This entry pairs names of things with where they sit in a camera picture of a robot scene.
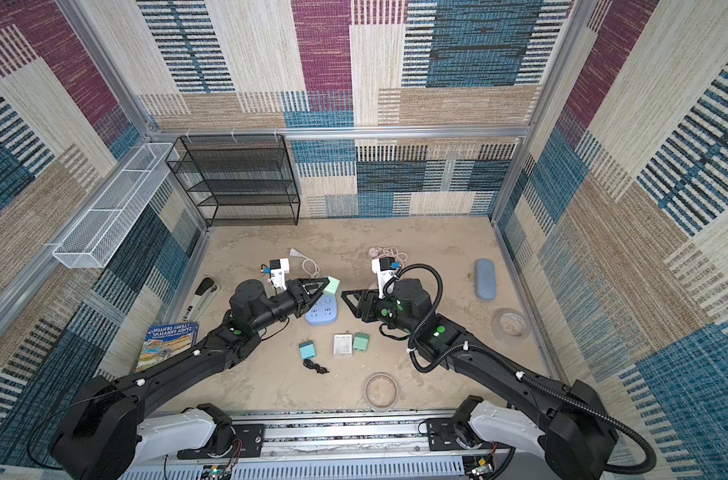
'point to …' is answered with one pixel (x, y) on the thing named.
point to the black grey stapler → (205, 293)
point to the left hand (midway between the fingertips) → (329, 280)
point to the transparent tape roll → (510, 326)
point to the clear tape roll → (381, 392)
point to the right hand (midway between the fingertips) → (347, 300)
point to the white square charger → (342, 345)
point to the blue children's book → (164, 341)
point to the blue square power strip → (323, 312)
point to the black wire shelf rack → (238, 179)
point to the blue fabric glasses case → (485, 270)
